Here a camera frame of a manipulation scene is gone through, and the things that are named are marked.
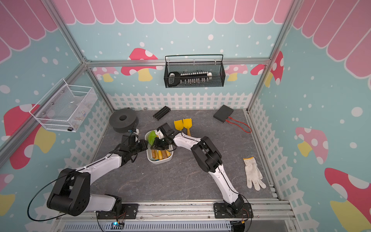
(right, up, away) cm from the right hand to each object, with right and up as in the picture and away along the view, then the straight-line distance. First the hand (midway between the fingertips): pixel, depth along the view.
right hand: (152, 147), depth 93 cm
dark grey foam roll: (-24, +18, +13) cm, 33 cm away
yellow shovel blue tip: (+23, +15, +19) cm, 33 cm away
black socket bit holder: (+15, +44, -4) cm, 47 cm away
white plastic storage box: (0, -5, -2) cm, 5 cm away
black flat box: (+52, +24, +26) cm, 63 cm away
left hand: (-2, +3, -1) cm, 4 cm away
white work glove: (+63, -15, -7) cm, 65 cm away
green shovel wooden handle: (-1, +7, +4) cm, 8 cm away
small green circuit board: (-12, -36, -20) cm, 43 cm away
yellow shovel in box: (+8, -4, -3) cm, 9 cm away
